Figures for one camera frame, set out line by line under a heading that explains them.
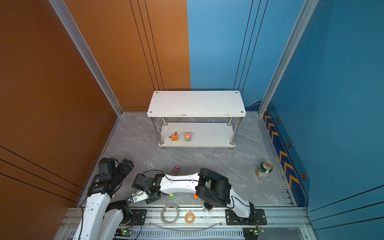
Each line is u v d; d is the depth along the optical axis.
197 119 1.16
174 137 0.91
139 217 0.74
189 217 0.75
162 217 0.75
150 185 0.62
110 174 0.61
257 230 0.70
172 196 0.78
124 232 0.71
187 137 0.92
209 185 0.53
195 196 0.45
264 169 0.79
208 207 0.68
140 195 0.67
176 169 0.87
